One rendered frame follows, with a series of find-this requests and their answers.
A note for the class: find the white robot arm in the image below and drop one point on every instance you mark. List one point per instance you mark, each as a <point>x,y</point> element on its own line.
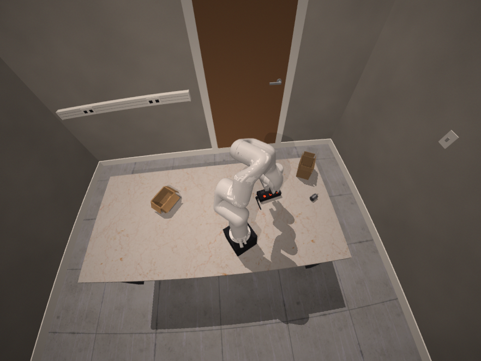
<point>260,158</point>

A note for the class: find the black power strip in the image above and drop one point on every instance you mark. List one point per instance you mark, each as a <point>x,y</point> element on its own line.
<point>263,195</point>

